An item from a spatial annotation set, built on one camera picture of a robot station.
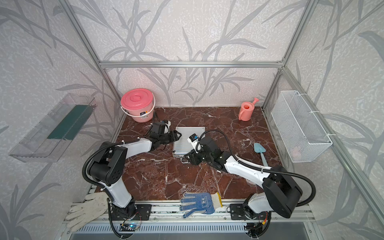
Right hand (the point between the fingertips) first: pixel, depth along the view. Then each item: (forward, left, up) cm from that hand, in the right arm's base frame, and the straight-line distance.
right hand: (188, 152), depth 81 cm
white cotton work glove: (-23, +48, -12) cm, 55 cm away
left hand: (+15, +7, -6) cm, 18 cm away
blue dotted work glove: (-23, -2, -12) cm, 26 cm away
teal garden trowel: (+8, -44, -12) cm, 47 cm away
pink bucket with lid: (+34, +35, +5) cm, 49 cm away
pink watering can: (+34, -39, -3) cm, 52 cm away
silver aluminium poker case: (+8, +5, -8) cm, 13 cm away
